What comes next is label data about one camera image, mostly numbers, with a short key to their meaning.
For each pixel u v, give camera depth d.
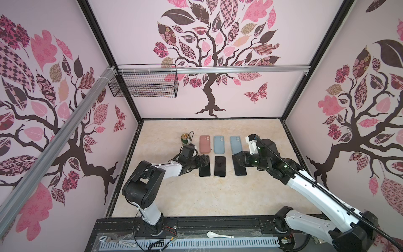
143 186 0.47
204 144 1.07
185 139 0.95
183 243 0.70
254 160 0.63
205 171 0.92
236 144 1.01
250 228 0.73
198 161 0.83
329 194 0.44
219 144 1.06
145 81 0.95
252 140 0.66
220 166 0.94
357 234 0.37
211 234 0.71
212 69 0.92
